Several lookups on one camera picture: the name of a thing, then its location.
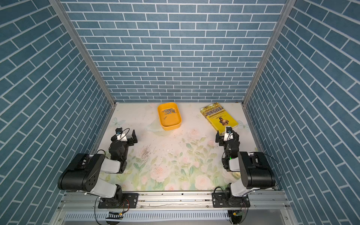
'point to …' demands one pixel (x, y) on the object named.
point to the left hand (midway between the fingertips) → (130, 130)
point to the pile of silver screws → (168, 111)
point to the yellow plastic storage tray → (169, 116)
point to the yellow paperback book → (218, 116)
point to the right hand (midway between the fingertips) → (227, 131)
